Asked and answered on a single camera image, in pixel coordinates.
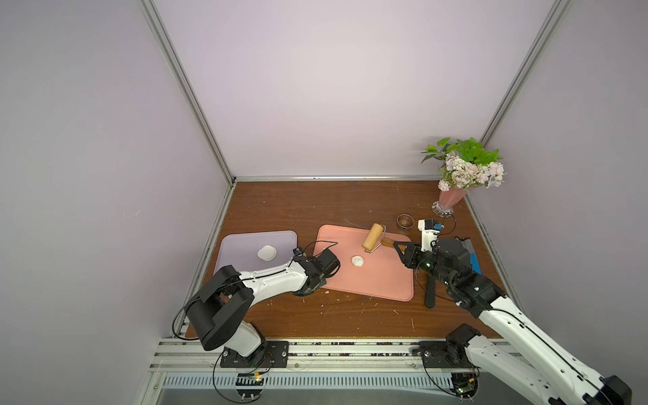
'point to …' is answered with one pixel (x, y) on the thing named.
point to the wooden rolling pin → (375, 237)
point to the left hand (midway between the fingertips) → (319, 283)
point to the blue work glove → (475, 263)
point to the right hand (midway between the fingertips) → (399, 239)
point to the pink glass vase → (448, 198)
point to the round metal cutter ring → (402, 226)
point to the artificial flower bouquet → (467, 164)
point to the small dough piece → (357, 261)
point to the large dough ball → (267, 252)
